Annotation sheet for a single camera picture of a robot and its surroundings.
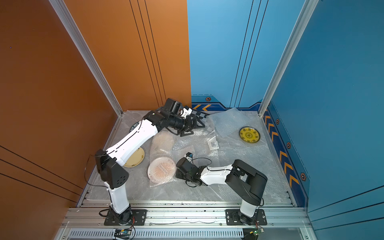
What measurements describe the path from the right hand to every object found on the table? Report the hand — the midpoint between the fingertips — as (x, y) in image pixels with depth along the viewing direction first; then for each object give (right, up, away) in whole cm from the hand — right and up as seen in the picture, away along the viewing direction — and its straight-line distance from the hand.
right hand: (176, 172), depth 86 cm
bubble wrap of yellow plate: (+49, +13, +13) cm, 52 cm away
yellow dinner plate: (+50, +21, +19) cm, 57 cm away
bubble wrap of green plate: (+36, +31, +26) cm, 54 cm away
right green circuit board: (+40, -22, -17) cm, 49 cm away
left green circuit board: (-24, -25, -14) cm, 38 cm away
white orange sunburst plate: (-9, +1, +1) cm, 9 cm away
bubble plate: (-11, +15, +10) cm, 21 cm away
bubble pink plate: (-9, +1, +1) cm, 9 cm away
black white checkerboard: (+15, +36, +27) cm, 48 cm away
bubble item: (+16, +14, +13) cm, 25 cm away
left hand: (+14, +27, -11) cm, 33 cm away
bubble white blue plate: (-35, +27, +24) cm, 51 cm away
